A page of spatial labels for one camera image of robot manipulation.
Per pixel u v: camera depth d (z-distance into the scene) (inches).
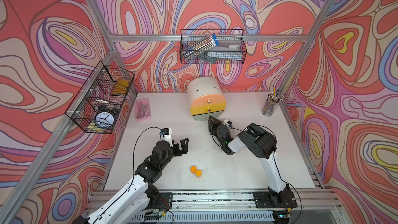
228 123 37.0
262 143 22.4
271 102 37.9
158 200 28.6
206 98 34.7
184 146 28.3
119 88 30.9
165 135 27.2
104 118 26.6
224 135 30.9
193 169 32.0
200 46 31.1
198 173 31.6
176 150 27.7
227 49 34.8
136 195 20.2
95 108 28.3
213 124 34.8
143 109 42.5
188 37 34.3
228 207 28.9
